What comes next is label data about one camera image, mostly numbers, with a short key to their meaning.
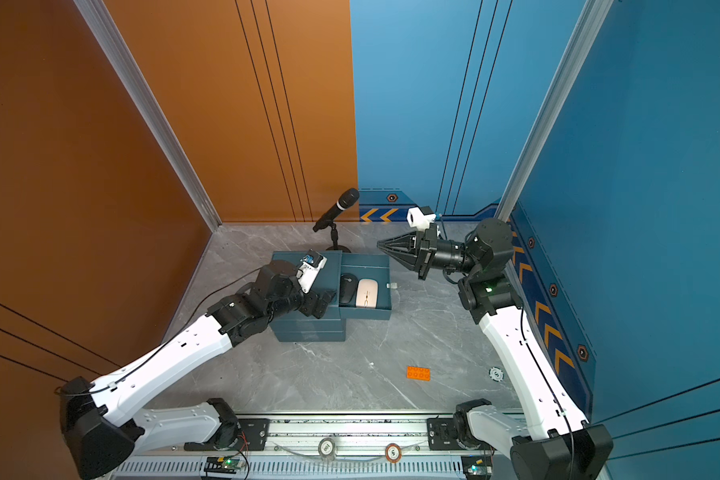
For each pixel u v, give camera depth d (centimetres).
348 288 82
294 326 80
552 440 37
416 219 59
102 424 38
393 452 71
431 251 50
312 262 63
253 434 74
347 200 85
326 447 67
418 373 83
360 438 75
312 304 66
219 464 71
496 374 83
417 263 52
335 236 101
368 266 88
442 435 73
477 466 71
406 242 55
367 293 80
